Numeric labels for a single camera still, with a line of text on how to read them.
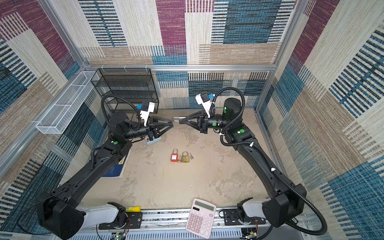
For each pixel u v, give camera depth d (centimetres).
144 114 57
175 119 60
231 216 73
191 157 95
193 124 60
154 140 102
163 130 62
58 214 38
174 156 94
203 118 56
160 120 63
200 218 73
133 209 76
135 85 108
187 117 58
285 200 38
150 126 58
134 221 73
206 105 55
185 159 94
